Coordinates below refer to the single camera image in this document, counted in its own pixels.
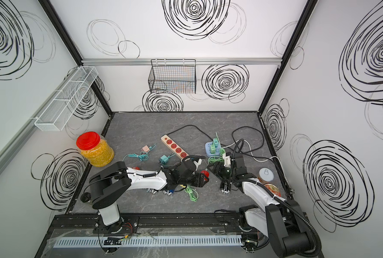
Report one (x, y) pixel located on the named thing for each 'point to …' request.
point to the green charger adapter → (215, 144)
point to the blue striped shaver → (171, 191)
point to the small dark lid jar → (85, 197)
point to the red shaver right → (205, 172)
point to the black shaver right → (225, 185)
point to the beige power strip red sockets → (174, 147)
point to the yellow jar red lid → (96, 149)
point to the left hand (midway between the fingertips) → (206, 181)
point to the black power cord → (249, 152)
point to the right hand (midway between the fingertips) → (210, 170)
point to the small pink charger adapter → (145, 148)
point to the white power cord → (252, 154)
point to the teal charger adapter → (163, 159)
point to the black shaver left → (153, 191)
